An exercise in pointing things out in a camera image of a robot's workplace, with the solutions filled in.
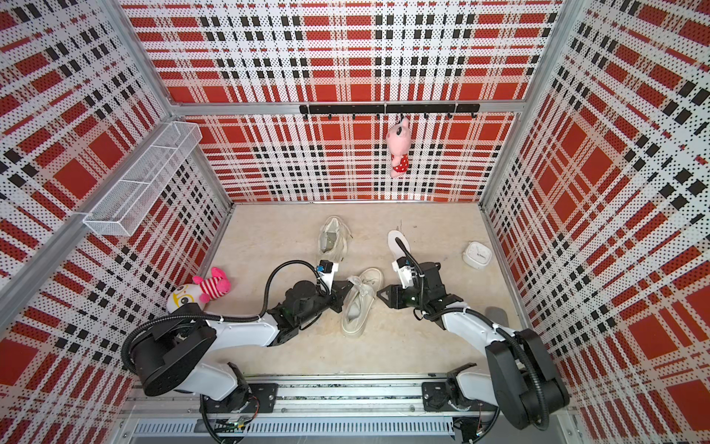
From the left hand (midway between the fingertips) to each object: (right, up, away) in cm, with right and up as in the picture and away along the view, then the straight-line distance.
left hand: (356, 282), depth 84 cm
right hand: (+9, -4, +1) cm, 10 cm away
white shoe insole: (+14, +9, +22) cm, 28 cm away
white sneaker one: (-10, +13, +23) cm, 28 cm away
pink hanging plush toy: (+14, +46, +7) cm, 49 cm away
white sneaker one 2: (+1, -5, 0) cm, 6 cm away
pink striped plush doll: (-50, -4, +4) cm, 51 cm away
